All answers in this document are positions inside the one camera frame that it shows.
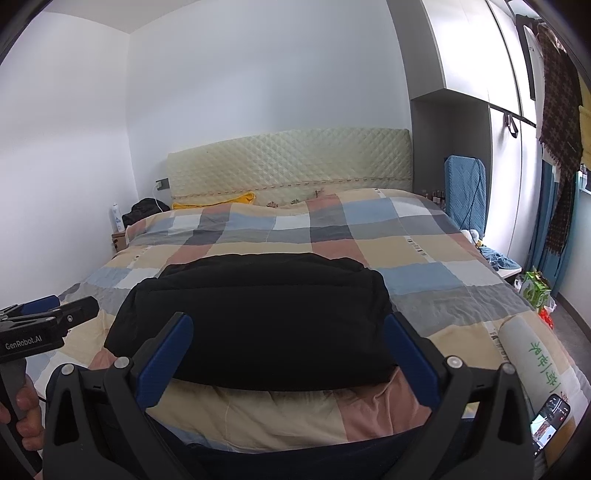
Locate black puffer jacket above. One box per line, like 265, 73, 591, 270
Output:
104, 253, 397, 392

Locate black clothes on nightstand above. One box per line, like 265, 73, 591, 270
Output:
122, 198, 170, 228

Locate person left hand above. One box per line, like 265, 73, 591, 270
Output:
10, 375, 44, 451

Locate smartphone with lit screen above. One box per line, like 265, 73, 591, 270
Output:
530, 393, 571, 457

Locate white roll green writing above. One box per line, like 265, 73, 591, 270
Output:
496, 315, 588, 467

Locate wooden nightstand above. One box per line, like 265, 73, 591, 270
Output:
111, 232, 128, 253

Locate white spray bottle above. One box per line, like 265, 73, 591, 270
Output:
111, 203, 126, 233

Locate green white box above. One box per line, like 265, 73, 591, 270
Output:
519, 269, 551, 311

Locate plaid patchwork bed quilt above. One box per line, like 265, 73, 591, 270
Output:
27, 189, 539, 453

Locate blue curtain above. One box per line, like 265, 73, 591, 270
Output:
526, 161, 580, 298

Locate yellow cloth at headboard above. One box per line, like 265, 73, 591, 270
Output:
171, 191, 256, 210

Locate floral pillow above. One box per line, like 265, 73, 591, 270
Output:
264, 188, 337, 208

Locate cream quilted headboard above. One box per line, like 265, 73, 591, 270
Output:
165, 127, 413, 205

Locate brown checked hanging scarf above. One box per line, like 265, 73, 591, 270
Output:
537, 23, 583, 254

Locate grey white wardrobe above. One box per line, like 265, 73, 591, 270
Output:
388, 1, 542, 265

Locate wall power socket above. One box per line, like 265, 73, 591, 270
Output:
155, 178, 169, 191

